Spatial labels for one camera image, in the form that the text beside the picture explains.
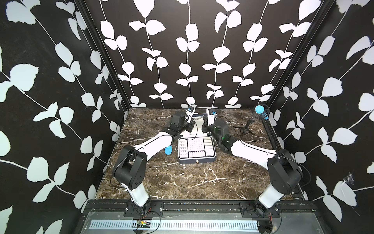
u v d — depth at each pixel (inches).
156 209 29.0
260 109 33.0
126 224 27.6
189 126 31.4
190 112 30.1
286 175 18.0
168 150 36.4
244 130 38.7
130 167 18.1
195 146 35.6
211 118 28.1
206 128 30.1
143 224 28.0
